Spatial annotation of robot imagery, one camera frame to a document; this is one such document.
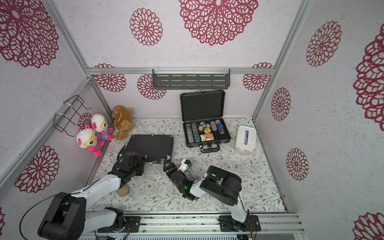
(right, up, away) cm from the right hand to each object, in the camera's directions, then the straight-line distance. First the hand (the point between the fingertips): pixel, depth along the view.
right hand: (163, 164), depth 86 cm
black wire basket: (-47, +24, -10) cm, 54 cm away
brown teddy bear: (-35, +26, +23) cm, 49 cm away
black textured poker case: (-10, +7, +15) cm, 19 cm away
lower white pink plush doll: (-42, +15, -2) cm, 45 cm away
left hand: (-11, +3, +5) cm, 12 cm away
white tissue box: (+52, +13, +12) cm, 55 cm away
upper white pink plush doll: (-41, +23, +7) cm, 47 cm away
